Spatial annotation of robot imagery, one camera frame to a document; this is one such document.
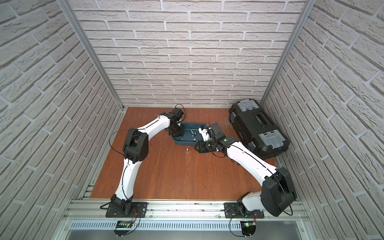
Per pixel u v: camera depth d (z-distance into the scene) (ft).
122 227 2.34
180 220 2.46
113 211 2.37
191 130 3.44
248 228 2.27
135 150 1.96
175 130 2.88
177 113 2.79
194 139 3.24
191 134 3.36
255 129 2.82
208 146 2.27
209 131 2.11
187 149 3.10
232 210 2.39
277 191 1.35
